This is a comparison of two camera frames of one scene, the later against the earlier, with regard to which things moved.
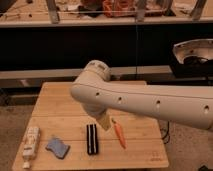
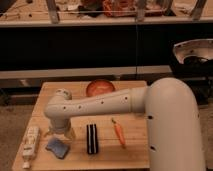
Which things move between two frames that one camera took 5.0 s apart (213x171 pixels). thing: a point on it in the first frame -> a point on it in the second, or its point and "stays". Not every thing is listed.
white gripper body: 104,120 -> 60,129
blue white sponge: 58,147 stays
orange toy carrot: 119,133 stays
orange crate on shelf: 128,8 stays
